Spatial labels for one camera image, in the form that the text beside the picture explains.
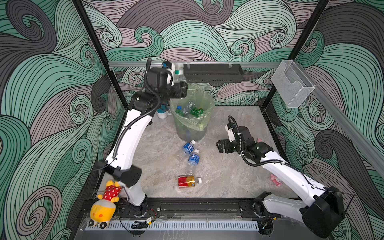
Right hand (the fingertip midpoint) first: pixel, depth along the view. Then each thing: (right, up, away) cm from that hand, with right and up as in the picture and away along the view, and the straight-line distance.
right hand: (224, 142), depth 81 cm
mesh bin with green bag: (-18, +8, +2) cm, 20 cm away
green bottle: (-12, +17, +11) cm, 24 cm away
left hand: (-22, +29, -14) cm, 40 cm away
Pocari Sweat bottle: (-16, -12, +5) cm, 21 cm away
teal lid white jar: (-39, +18, +26) cm, 50 cm away
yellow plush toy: (-59, -29, -14) cm, 67 cm away
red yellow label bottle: (-20, -20, -3) cm, 28 cm away
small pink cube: (+28, -1, +18) cm, 34 cm away
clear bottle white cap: (-21, +19, +20) cm, 35 cm away
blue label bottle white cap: (-20, -6, +9) cm, 23 cm away
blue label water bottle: (-26, +20, +14) cm, 36 cm away
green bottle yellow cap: (-16, +18, +19) cm, 30 cm away
